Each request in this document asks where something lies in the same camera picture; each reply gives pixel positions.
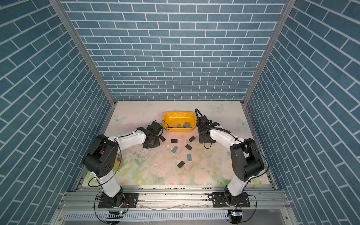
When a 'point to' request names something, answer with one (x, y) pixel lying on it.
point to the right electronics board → (236, 215)
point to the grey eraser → (179, 125)
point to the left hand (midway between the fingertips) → (158, 144)
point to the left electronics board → (115, 214)
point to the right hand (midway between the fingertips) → (206, 140)
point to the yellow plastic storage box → (179, 121)
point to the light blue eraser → (174, 149)
